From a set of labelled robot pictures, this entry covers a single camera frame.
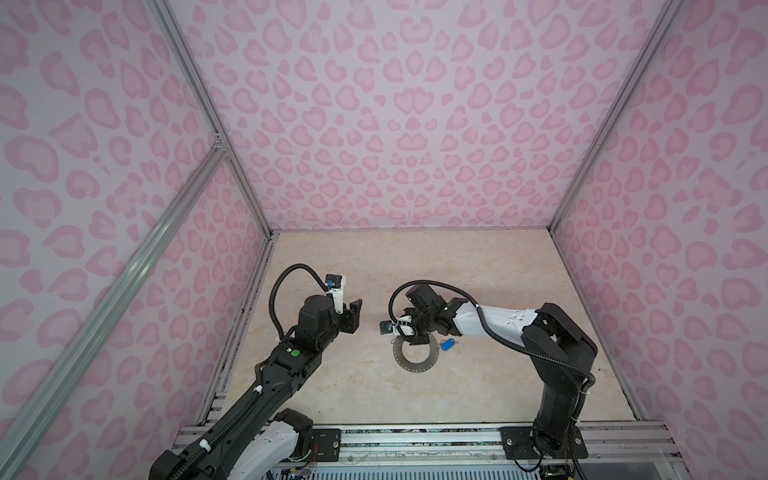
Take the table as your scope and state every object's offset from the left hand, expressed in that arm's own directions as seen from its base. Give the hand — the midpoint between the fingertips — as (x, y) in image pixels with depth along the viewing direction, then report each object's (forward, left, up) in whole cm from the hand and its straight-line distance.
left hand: (353, 295), depth 79 cm
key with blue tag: (-6, -27, -19) cm, 34 cm away
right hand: (-1, -13, -14) cm, 19 cm away
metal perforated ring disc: (-12, -15, -20) cm, 28 cm away
